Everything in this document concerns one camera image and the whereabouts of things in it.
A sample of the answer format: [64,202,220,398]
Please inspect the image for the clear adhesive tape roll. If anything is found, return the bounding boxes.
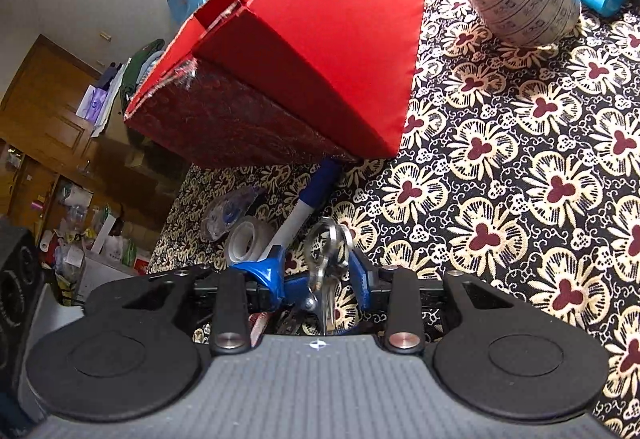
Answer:
[224,216,274,266]

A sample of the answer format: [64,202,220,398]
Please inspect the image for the silver key ring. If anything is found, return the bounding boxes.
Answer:
[302,216,355,336]

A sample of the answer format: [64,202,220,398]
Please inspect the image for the blue whiteboard marker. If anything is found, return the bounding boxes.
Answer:
[260,158,342,259]

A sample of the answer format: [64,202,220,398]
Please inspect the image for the blue correction tape dispenser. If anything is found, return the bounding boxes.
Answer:
[201,185,264,242]

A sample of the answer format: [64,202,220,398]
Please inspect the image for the floral patterned tablecloth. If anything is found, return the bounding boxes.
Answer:
[146,0,640,439]

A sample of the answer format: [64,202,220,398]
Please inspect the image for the red brocade storage box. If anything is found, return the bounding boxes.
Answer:
[124,0,424,168]

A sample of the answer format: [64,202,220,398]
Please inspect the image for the pile of clothes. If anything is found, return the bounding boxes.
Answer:
[118,38,165,110]

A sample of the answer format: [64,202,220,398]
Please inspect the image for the wooden cabinet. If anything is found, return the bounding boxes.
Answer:
[0,32,191,270]

